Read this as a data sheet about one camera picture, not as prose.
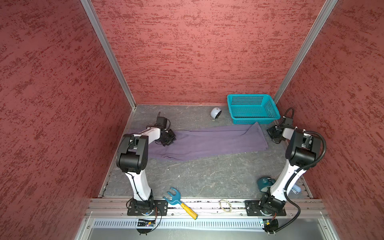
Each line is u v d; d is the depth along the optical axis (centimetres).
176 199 75
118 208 76
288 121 83
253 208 74
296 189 78
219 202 76
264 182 75
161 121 83
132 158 51
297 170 56
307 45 85
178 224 77
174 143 98
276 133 81
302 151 57
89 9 71
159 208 74
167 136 87
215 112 107
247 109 118
